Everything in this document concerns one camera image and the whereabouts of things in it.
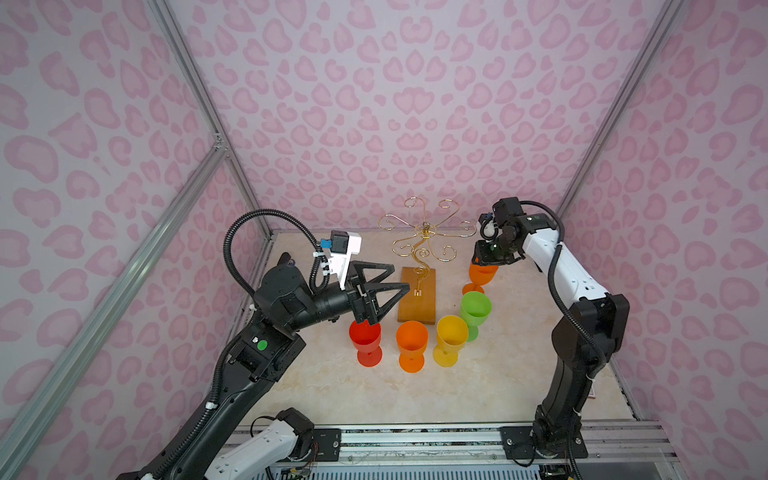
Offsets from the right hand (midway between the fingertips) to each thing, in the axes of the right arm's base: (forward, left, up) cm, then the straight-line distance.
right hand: (483, 255), depth 87 cm
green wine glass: (-13, +2, -9) cm, 16 cm away
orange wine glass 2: (-23, +21, -7) cm, 32 cm away
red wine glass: (-24, +32, -4) cm, 40 cm away
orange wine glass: (-1, -1, -9) cm, 9 cm away
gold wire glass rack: (-2, +18, +12) cm, 21 cm away
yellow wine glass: (-20, +10, -9) cm, 24 cm away
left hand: (-26, +23, +26) cm, 44 cm away
